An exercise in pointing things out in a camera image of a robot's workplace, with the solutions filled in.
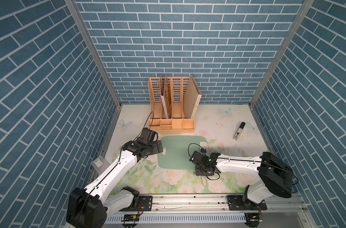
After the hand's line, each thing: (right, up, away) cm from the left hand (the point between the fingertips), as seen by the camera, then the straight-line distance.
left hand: (158, 148), depth 82 cm
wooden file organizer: (+8, +30, +38) cm, 49 cm away
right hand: (+24, -16, +3) cm, 29 cm away
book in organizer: (+3, +29, +3) cm, 30 cm away
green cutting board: (+12, -4, +12) cm, 18 cm away
